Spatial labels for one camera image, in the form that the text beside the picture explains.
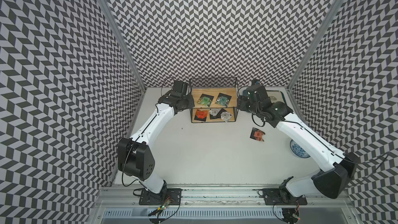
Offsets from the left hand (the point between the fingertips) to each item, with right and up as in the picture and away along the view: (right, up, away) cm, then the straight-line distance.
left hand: (191, 103), depth 85 cm
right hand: (+28, 0, -8) cm, 29 cm away
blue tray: (+62, +6, +29) cm, 68 cm away
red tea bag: (+5, -8, +16) cm, 19 cm away
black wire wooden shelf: (+14, -1, +4) cm, 15 cm away
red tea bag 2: (+40, -19, +8) cm, 45 cm away
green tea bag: (+8, +2, +4) cm, 9 cm away
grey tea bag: (+15, -7, +16) cm, 23 cm away
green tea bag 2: (+18, +2, +5) cm, 19 cm away
